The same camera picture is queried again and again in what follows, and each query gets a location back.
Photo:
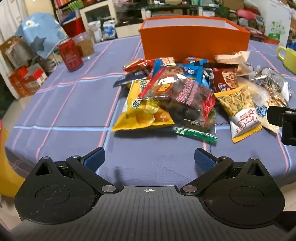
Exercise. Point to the brown cardboard box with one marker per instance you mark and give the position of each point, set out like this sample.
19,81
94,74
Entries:
13,51

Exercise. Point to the clear plastic cup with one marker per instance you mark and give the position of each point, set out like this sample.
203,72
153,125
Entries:
84,47

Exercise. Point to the beige blue print packet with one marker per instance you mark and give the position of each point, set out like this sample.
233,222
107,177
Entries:
262,118

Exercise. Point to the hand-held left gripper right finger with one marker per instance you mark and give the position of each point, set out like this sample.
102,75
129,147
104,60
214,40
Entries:
204,161

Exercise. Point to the large yellow snack packet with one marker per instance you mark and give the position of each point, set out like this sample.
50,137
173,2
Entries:
136,115

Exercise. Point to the yellow white stick snack packet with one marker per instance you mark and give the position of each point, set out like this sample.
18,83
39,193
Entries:
233,102

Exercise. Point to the red folding chair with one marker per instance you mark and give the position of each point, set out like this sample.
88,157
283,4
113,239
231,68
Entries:
246,14

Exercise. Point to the silver fish snack packet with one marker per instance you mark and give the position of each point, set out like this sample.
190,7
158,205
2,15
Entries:
270,85

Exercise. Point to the clear pastry packet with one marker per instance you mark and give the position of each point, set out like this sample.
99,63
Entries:
252,92

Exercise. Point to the clear red dried plum packet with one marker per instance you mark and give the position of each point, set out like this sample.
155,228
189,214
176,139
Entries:
182,97

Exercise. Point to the red-brown cookie packet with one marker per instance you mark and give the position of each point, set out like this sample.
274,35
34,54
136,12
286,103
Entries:
225,78

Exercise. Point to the red drink can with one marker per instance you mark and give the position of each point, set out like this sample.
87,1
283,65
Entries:
70,55

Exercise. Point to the orange cardboard box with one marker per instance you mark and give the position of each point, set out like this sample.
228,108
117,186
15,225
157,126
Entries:
185,44

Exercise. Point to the white glass door cabinet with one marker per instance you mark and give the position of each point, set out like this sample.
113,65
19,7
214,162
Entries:
97,14

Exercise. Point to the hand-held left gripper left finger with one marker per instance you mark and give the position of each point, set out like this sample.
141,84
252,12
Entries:
93,158

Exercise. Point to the bookshelf with books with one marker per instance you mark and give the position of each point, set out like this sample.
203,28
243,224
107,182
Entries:
67,7

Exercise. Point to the green clear snack packet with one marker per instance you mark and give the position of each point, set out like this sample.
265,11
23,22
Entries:
196,134

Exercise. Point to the beige bread packet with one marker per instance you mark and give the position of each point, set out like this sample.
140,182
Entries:
231,58

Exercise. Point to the blue cookie packet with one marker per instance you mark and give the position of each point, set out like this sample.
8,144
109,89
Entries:
157,66
194,69

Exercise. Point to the yellow plastic object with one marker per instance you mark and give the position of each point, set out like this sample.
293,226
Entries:
9,166

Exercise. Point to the white blue sack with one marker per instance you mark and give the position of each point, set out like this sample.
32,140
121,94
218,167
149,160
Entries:
109,29

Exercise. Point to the red white carton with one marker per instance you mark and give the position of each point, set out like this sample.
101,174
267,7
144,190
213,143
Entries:
25,81

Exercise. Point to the black silver snack packet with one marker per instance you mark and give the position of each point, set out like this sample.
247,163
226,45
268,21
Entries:
127,80

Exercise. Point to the blue star print cloth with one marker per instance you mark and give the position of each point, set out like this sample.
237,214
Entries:
39,32

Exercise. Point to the blue plaid tablecloth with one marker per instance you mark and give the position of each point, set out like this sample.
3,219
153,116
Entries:
69,111

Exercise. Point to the red white snack packet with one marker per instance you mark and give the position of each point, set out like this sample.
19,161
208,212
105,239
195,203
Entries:
168,61

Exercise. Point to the green mug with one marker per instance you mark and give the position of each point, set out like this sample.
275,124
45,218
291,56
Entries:
289,60

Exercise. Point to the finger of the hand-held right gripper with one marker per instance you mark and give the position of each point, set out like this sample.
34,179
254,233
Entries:
288,125

